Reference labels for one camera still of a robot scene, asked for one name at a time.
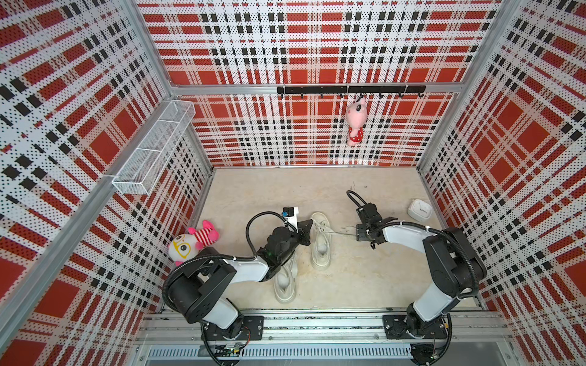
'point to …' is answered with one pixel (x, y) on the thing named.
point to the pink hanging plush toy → (356, 117)
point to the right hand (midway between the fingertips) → (371, 231)
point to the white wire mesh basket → (140, 172)
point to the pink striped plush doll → (183, 247)
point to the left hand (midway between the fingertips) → (315, 220)
